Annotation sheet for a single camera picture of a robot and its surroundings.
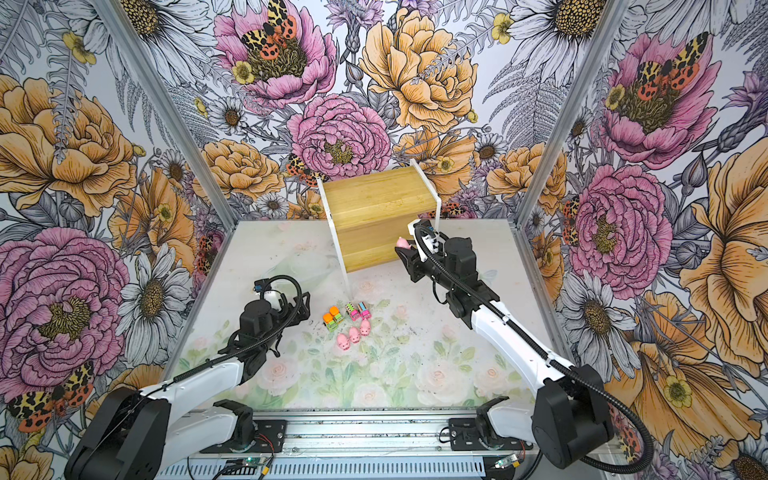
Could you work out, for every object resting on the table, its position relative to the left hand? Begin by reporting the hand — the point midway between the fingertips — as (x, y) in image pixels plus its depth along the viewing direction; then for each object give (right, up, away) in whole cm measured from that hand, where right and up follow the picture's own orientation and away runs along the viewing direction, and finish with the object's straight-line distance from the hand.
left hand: (297, 304), depth 89 cm
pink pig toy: (+31, +18, -13) cm, 38 cm away
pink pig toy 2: (+20, -7, +3) cm, 21 cm away
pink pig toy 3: (+17, -9, +1) cm, 19 cm away
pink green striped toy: (+16, -3, +5) cm, 17 cm away
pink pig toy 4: (+14, -11, -1) cm, 17 cm away
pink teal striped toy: (+19, -3, +5) cm, 20 cm away
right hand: (+31, +15, -11) cm, 36 cm away
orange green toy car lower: (+9, -6, +3) cm, 11 cm away
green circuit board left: (-5, -33, -18) cm, 38 cm away
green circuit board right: (+56, -34, -18) cm, 68 cm away
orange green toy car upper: (+10, -3, +5) cm, 12 cm away
